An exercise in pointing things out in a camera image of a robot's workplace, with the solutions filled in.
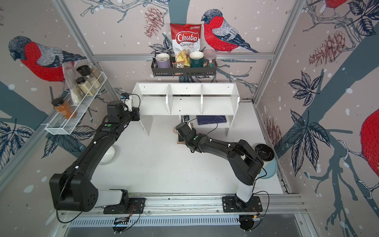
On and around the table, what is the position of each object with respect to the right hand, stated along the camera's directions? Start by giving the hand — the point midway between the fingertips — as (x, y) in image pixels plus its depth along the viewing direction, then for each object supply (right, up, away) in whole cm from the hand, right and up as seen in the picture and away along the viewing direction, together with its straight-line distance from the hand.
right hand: (183, 129), depth 90 cm
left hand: (-24, +15, -9) cm, 29 cm away
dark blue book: (+15, +6, 0) cm, 16 cm away
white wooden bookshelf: (+16, +15, -6) cm, 23 cm away
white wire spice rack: (-57, +7, -20) cm, 61 cm away
